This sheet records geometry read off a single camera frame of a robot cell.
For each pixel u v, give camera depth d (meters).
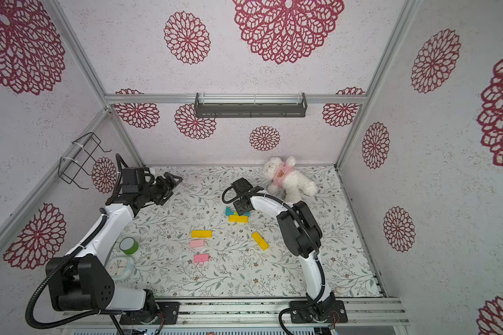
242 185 0.80
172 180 0.76
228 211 0.98
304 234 0.55
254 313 0.75
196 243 0.90
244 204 0.73
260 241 0.92
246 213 0.92
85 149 0.80
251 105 0.92
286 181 1.05
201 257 0.87
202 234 0.95
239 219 0.96
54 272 0.39
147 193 0.70
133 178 0.63
